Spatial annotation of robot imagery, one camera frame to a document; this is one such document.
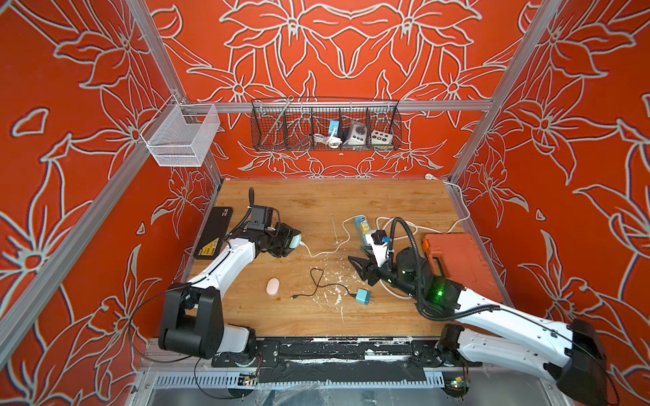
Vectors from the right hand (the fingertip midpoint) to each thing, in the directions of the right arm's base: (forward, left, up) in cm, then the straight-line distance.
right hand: (350, 255), depth 70 cm
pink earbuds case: (-2, +26, -20) cm, 33 cm away
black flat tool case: (+22, +52, -19) cm, 60 cm away
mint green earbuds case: (+9, +17, -8) cm, 21 cm away
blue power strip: (+17, -4, -6) cm, 19 cm away
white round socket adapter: (+44, -4, +11) cm, 45 cm away
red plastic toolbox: (+10, -41, -18) cm, 46 cm away
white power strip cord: (+29, -51, -22) cm, 62 cm away
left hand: (+13, +16, -9) cm, 22 cm away
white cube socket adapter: (+45, -13, +8) cm, 48 cm away
